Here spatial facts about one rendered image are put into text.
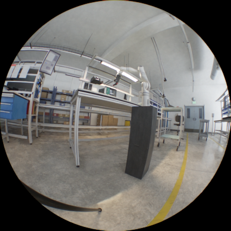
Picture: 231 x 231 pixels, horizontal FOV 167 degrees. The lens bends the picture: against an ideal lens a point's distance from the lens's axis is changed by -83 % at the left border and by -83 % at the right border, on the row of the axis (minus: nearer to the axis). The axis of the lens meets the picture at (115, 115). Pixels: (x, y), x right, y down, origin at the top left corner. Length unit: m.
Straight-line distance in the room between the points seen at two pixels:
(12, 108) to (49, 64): 1.07
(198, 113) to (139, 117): 6.80
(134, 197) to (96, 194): 0.34
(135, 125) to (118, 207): 0.82
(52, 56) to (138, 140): 2.08
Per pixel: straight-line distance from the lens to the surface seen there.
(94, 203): 0.79
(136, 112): 0.86
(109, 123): 5.00
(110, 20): 3.30
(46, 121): 4.82
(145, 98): 0.93
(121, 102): 1.19
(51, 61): 1.91
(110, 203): 0.80
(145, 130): 0.82
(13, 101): 1.43
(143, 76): 1.13
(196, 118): 7.34
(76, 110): 0.96
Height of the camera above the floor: 0.70
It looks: 2 degrees up
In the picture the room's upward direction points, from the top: 4 degrees clockwise
